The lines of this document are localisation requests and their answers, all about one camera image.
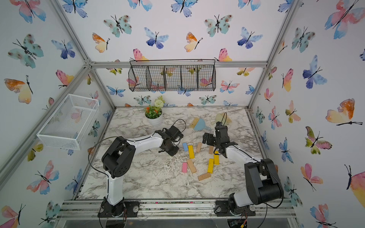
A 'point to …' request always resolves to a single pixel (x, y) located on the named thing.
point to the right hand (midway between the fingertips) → (210, 135)
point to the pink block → (184, 167)
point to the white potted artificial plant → (154, 114)
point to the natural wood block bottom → (204, 176)
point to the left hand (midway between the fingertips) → (175, 150)
